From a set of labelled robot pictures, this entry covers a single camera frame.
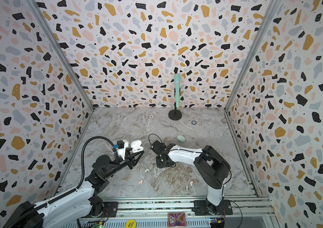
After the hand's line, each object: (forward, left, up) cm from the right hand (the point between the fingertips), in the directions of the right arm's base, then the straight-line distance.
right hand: (161, 162), depth 89 cm
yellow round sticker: (-32, +13, 0) cm, 34 cm away
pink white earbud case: (+1, +12, +20) cm, 23 cm away
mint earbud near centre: (-4, +8, -1) cm, 9 cm away
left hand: (-2, +8, +20) cm, 22 cm away
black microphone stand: (+42, -9, -2) cm, 43 cm away
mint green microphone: (+46, -10, +29) cm, 55 cm away
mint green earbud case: (+19, -13, -2) cm, 23 cm away
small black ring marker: (+35, -24, -3) cm, 42 cm away
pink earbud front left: (-11, +11, -1) cm, 16 cm away
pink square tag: (-30, -10, 0) cm, 31 cm away
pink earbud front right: (-12, -18, -2) cm, 22 cm away
